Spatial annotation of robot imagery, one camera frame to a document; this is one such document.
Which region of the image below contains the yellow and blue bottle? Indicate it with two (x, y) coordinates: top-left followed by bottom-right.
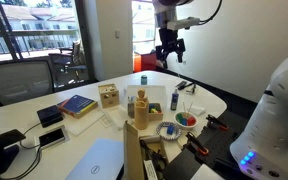
(170, 88), (181, 112)

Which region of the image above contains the tan squeeze bottle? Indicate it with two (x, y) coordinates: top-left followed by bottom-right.
(133, 88), (150, 131)

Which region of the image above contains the white label strip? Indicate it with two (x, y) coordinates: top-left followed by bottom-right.
(142, 159), (159, 180)

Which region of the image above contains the small clear container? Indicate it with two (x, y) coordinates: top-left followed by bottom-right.
(127, 96), (136, 119)

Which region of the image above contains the teal drink can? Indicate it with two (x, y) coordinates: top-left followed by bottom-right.
(140, 74), (149, 86)

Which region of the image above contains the white foam board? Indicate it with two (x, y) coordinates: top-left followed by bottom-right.
(63, 109), (105, 137)

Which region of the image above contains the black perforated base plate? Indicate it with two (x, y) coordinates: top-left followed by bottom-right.
(163, 109), (262, 180)

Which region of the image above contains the white bowl of coloured blocks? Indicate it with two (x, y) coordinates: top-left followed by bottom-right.
(173, 111), (199, 131)

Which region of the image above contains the black smartphone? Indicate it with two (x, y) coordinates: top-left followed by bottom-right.
(33, 125), (70, 150)

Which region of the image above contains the blue book with red edge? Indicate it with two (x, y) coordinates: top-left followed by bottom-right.
(56, 94), (99, 120)

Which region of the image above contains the small black box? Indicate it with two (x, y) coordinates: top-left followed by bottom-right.
(36, 105), (65, 128)

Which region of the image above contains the red and orange cabinet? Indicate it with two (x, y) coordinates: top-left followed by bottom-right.
(133, 50), (159, 73)

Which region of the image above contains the white folded napkin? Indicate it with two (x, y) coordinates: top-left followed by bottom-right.
(187, 104), (206, 117)

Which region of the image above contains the dark outdoor chair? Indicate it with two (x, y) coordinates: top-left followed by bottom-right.
(48, 39), (89, 85)

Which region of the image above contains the open cardboard box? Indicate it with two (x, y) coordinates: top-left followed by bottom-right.
(122, 120), (169, 180)

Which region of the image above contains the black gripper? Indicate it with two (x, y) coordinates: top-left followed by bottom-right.
(155, 27), (187, 70)

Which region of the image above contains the silver Dell laptop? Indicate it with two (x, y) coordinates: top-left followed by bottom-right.
(65, 138), (125, 180)

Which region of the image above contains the blue toy block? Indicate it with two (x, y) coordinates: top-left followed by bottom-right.
(166, 124), (176, 136)

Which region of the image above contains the thin wooden stick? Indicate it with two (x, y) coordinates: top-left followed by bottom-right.
(182, 101), (194, 116)

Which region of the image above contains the black power cable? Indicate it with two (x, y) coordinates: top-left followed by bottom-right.
(0, 122), (43, 180)

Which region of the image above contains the blue and white patterned plate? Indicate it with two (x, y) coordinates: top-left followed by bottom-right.
(155, 121), (182, 141)

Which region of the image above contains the grey mesh office chair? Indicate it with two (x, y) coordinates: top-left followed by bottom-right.
(0, 59), (55, 108)

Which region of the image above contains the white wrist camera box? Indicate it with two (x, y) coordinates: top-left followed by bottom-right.
(166, 17), (201, 32)

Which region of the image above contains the wooden shape sorter box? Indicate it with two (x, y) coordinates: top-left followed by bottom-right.
(97, 83), (121, 109)

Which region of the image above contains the black and orange clamp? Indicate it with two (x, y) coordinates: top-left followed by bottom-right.
(185, 131), (210, 157)
(205, 114), (230, 132)

